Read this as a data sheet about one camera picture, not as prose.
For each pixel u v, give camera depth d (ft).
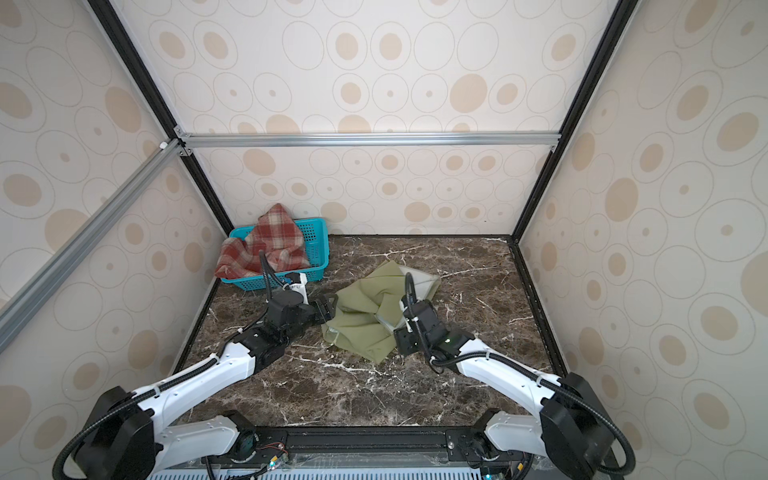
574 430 1.33
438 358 1.91
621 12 2.22
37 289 1.77
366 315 3.13
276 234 3.59
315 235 3.80
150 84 2.60
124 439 1.30
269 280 3.28
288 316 2.02
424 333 2.05
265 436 2.49
